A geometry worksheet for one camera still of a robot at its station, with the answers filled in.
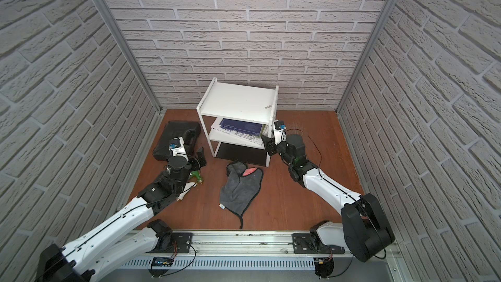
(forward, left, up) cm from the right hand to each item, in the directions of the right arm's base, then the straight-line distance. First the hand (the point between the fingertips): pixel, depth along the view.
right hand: (270, 132), depth 83 cm
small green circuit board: (-42, +42, -21) cm, 63 cm away
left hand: (-5, +34, 0) cm, 34 cm away
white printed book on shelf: (-2, +6, -2) cm, 7 cm away
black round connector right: (-47, -16, -22) cm, 54 cm away
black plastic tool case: (+15, +42, -15) cm, 47 cm away
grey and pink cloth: (-16, +14, -18) cm, 28 cm away
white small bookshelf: (+5, +13, +14) cm, 20 cm away
